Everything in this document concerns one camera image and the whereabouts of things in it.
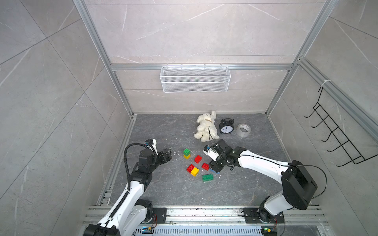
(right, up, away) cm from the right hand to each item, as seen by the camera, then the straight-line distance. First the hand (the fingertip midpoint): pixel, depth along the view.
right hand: (213, 163), depth 86 cm
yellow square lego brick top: (-16, +2, +8) cm, 18 cm away
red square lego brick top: (-9, +1, +5) cm, 11 cm away
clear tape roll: (+24, +16, +18) cm, 34 cm away
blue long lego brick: (0, -3, -9) cm, 10 cm away
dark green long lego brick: (-5, -9, -1) cm, 10 cm away
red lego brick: (-5, -3, +4) cm, 7 cm away
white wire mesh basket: (-11, +55, +14) cm, 58 cm away
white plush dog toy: (-3, +20, +12) cm, 23 cm away
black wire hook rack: (+56, +19, -18) cm, 62 cm away
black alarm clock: (+11, +22, +15) cm, 29 cm away
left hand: (-27, +9, -4) cm, 29 cm away
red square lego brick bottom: (-14, -4, +2) cm, 15 cm away
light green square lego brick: (-16, +6, +4) cm, 18 cm away
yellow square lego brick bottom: (-11, -5, 0) cm, 12 cm away
